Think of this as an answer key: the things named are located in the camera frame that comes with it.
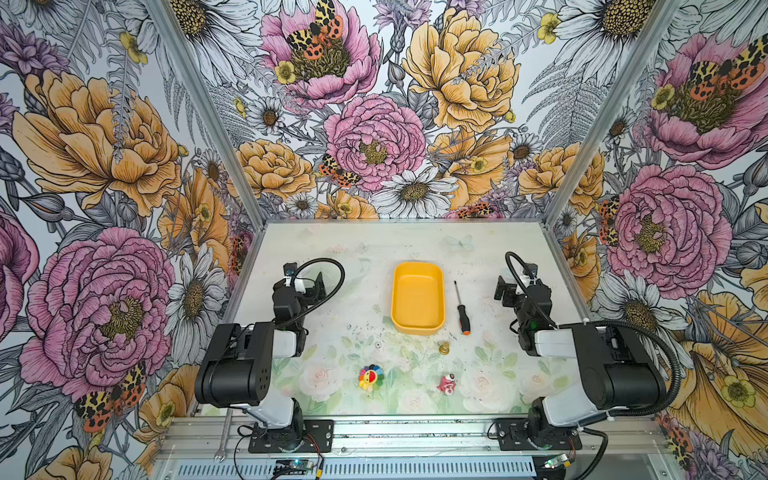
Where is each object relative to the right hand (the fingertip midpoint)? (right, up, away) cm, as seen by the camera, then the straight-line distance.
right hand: (515, 285), depth 94 cm
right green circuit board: (+1, -39, -22) cm, 45 cm away
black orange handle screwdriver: (-16, -11, -2) cm, 20 cm away
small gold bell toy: (-23, -17, -7) cm, 30 cm away
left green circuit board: (-61, -40, -23) cm, 76 cm away
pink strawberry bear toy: (-24, -24, -16) cm, 37 cm away
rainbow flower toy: (-44, -24, -12) cm, 51 cm away
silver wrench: (-79, -37, -22) cm, 90 cm away
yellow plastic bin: (-29, -6, +8) cm, 31 cm away
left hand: (-64, +1, 0) cm, 64 cm away
